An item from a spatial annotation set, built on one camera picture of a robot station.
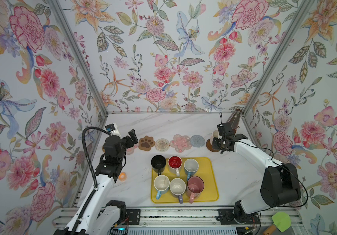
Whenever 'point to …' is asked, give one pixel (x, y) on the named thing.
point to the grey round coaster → (197, 141)
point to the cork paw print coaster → (145, 143)
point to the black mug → (158, 162)
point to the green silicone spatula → (281, 221)
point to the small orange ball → (122, 176)
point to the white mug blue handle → (190, 167)
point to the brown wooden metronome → (234, 119)
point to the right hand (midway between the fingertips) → (216, 143)
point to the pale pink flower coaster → (130, 151)
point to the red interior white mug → (174, 164)
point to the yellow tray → (208, 170)
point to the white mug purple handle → (178, 187)
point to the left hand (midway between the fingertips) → (130, 132)
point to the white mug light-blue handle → (161, 183)
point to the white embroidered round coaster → (162, 145)
